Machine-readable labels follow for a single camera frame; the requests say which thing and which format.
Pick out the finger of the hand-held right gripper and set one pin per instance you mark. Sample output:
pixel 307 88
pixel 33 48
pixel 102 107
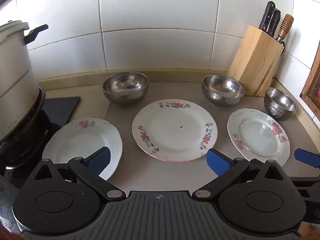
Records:
pixel 306 156

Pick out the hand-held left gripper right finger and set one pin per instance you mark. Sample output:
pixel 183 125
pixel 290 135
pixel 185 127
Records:
pixel 217 161

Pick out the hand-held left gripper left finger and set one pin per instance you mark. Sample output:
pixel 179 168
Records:
pixel 100 160

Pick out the medium steel bowl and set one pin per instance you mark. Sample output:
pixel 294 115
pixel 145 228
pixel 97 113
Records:
pixel 220 100

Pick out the white pink-flower plate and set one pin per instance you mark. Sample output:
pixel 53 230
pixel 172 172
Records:
pixel 255 135
pixel 72 142

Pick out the grey counter mat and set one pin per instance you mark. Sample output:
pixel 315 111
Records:
pixel 185 175

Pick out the small steel bowl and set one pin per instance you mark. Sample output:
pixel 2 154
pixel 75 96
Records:
pixel 277 112

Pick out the large floral rim plate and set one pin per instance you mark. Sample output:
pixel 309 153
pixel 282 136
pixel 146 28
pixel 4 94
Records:
pixel 175 130

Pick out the black gas stove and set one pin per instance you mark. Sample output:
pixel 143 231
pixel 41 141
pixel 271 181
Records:
pixel 60 110

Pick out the large steel bowl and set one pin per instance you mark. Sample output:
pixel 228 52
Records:
pixel 125 97

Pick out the wooden knife block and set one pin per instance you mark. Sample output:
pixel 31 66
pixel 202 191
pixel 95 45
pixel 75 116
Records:
pixel 255 62

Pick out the grey pressure cooker pot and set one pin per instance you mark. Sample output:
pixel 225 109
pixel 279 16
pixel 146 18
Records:
pixel 15 80

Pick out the reddish brown cloth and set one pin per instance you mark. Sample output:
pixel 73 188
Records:
pixel 5 235

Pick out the wooden window frame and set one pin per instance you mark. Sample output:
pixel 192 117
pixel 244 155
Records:
pixel 312 90

